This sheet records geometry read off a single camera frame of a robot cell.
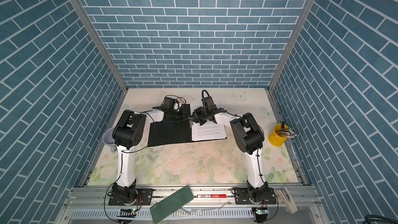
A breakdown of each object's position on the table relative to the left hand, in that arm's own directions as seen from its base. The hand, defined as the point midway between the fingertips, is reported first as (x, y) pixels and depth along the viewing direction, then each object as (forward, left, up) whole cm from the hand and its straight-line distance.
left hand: (190, 116), depth 102 cm
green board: (-49, +7, 0) cm, 49 cm away
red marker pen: (-46, -12, -1) cm, 48 cm away
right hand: (-3, +2, +6) cm, 7 cm away
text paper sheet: (-11, -12, -1) cm, 16 cm away
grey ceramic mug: (-17, +46, +2) cm, 49 cm away
